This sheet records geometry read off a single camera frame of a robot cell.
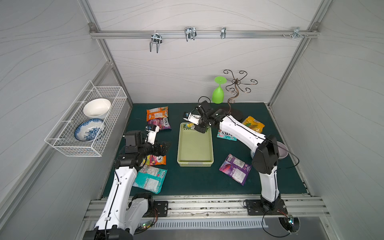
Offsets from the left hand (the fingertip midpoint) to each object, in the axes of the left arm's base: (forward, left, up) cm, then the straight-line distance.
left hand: (163, 142), depth 76 cm
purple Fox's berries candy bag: (+25, +7, -16) cm, 30 cm away
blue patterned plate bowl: (-3, +30, +13) cm, 33 cm away
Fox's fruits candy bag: (-2, +9, -19) cm, 21 cm away
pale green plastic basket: (+5, -16, -15) cm, 23 cm away
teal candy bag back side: (-13, +8, -18) cm, 23 cm away
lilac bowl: (+4, -70, -17) cm, 72 cm away
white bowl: (+10, +32, +15) cm, 36 cm away
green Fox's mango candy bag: (+12, -13, -2) cm, 18 cm away
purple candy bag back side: (-7, -40, -17) cm, 44 cm away
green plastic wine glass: (+34, -31, +5) cm, 46 cm away
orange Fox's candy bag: (+35, +14, -16) cm, 40 cm away
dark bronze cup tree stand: (+36, -41, +10) cm, 55 cm away
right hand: (+16, -17, -2) cm, 23 cm away
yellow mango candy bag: (+25, -58, -16) cm, 65 cm away
